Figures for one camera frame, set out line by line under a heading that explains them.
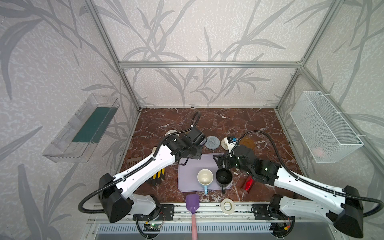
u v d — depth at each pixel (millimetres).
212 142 994
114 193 381
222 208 751
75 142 630
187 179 828
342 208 398
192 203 772
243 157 536
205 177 836
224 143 669
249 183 788
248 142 994
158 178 829
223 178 841
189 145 552
